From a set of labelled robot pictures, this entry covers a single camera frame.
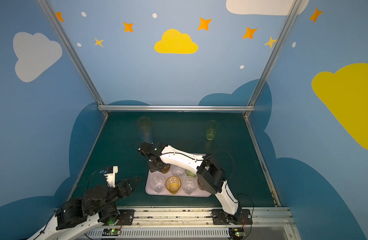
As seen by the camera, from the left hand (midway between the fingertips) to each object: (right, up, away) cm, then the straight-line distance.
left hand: (137, 182), depth 70 cm
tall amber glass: (-5, +30, +29) cm, 42 cm away
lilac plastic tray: (+30, -10, +12) cm, 34 cm away
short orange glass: (+16, -6, +14) cm, 22 cm away
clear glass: (+7, -7, +14) cm, 17 cm away
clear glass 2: (+18, 0, +20) cm, 27 cm away
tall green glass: (+42, +26, +36) cm, 61 cm away
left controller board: (-13, -24, +1) cm, 27 cm away
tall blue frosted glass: (-4, +22, +31) cm, 38 cm away
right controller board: (+48, -26, +1) cm, 54 cm away
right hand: (+7, +4, +14) cm, 16 cm away
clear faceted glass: (+25, -7, +15) cm, 30 cm away
